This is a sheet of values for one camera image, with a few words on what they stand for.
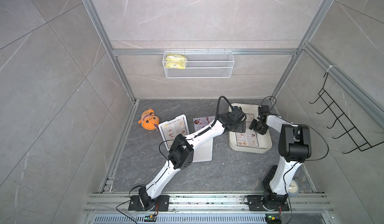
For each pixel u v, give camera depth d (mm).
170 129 842
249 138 980
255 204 728
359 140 593
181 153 558
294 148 530
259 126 867
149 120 960
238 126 803
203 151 831
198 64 1007
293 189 745
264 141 951
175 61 869
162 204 734
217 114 671
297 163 545
